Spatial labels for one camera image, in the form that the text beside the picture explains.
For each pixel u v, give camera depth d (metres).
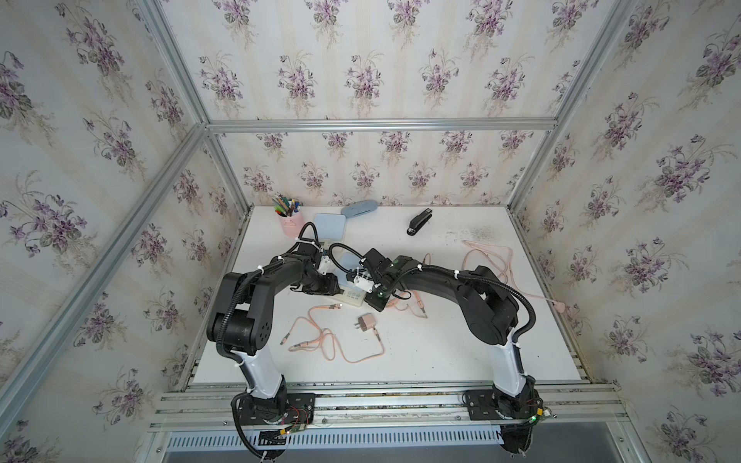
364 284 0.83
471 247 1.05
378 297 0.81
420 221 1.11
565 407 0.75
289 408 0.73
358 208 1.16
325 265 0.88
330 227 1.11
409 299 0.76
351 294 0.93
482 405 0.73
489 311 0.51
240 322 0.48
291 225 1.04
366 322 0.86
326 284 0.85
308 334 0.87
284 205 1.06
